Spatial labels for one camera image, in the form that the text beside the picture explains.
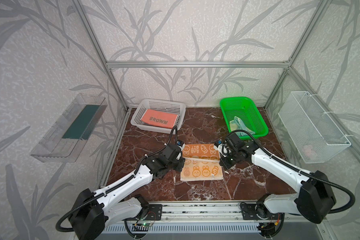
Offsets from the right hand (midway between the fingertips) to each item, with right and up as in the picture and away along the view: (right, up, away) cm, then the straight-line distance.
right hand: (221, 158), depth 83 cm
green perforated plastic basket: (+26, +31, +36) cm, 54 cm away
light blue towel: (+15, +18, +21) cm, 32 cm away
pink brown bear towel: (-40, +23, +28) cm, 54 cm away
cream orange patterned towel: (-10, -5, +8) cm, 14 cm away
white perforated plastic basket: (-40, +34, +40) cm, 66 cm away
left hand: (-21, +2, -2) cm, 21 cm away
